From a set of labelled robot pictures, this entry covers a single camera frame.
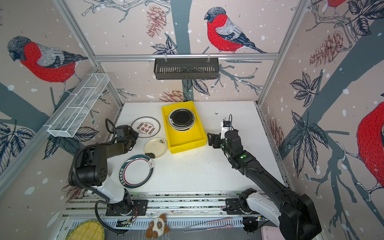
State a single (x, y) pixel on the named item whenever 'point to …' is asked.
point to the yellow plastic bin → (180, 141)
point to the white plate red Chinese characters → (147, 127)
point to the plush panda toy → (158, 227)
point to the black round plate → (182, 117)
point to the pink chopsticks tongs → (229, 226)
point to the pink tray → (269, 232)
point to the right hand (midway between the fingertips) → (212, 135)
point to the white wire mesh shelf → (78, 105)
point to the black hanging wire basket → (182, 68)
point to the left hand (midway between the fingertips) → (135, 131)
